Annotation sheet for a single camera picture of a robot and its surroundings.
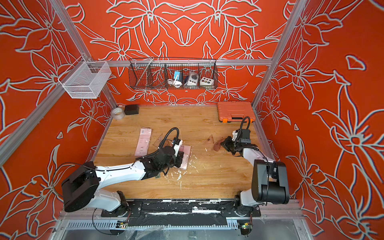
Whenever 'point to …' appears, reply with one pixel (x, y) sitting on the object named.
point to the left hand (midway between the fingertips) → (184, 152)
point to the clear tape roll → (118, 113)
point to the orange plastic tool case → (234, 111)
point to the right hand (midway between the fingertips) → (218, 141)
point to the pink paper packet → (186, 150)
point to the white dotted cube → (204, 81)
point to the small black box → (131, 109)
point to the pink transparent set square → (158, 140)
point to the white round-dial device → (193, 79)
